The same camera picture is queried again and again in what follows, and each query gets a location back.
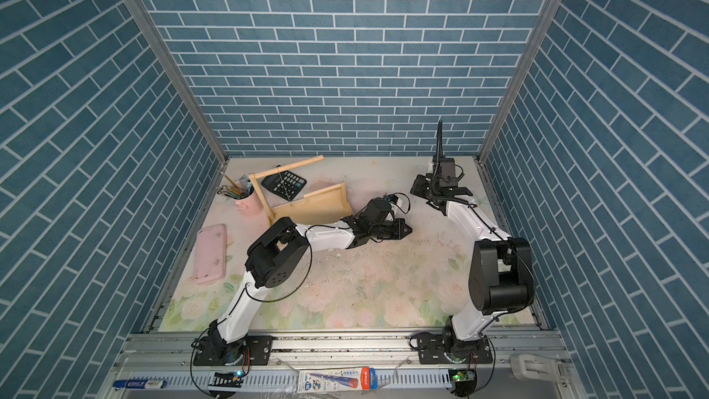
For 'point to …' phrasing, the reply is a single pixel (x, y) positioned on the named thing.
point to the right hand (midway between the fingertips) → (418, 183)
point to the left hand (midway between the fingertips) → (419, 235)
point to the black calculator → (285, 184)
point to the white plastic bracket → (535, 367)
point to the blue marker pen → (139, 384)
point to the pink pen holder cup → (249, 205)
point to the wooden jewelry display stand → (327, 206)
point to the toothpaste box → (342, 380)
